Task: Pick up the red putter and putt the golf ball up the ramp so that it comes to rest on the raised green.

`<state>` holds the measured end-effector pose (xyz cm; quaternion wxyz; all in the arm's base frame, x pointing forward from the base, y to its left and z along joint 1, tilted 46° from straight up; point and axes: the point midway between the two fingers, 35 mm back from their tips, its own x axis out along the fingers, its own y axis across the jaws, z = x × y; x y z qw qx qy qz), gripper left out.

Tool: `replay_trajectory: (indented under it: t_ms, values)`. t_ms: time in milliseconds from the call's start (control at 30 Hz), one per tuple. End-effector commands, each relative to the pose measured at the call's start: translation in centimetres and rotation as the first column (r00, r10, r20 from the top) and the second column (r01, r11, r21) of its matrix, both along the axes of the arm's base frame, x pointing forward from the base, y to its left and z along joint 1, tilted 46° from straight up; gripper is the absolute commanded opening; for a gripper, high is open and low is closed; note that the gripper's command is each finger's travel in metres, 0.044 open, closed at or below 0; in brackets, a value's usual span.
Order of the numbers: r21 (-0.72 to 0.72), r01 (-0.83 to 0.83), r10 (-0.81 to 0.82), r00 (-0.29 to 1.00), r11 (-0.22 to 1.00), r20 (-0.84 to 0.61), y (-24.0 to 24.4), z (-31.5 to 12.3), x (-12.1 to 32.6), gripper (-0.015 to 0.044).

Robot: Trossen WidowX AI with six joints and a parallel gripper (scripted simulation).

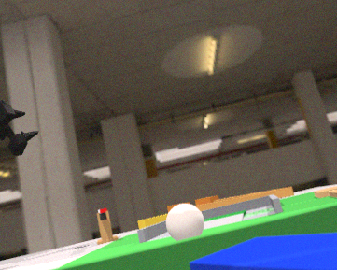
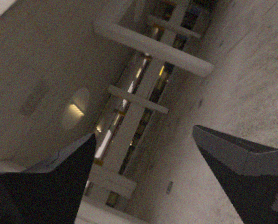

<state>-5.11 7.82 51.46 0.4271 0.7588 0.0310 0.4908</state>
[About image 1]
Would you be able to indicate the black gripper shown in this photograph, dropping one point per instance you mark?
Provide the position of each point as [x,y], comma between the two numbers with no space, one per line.
[18,142]

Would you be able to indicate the blue block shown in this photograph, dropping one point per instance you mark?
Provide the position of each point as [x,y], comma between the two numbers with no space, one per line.
[290,252]

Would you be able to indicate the yellow rectangular block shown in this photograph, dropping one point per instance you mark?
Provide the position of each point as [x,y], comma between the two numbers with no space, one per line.
[145,223]

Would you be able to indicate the white ball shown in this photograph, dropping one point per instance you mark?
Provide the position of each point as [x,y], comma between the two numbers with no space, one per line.
[184,221]

